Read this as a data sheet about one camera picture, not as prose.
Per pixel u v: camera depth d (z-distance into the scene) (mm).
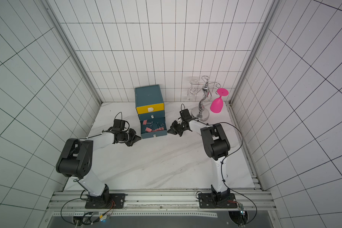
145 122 1043
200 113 1101
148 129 1004
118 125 776
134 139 859
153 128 1031
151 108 901
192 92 883
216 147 553
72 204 671
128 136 830
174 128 893
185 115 833
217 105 942
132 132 855
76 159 474
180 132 903
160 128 1010
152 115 972
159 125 1035
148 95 950
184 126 787
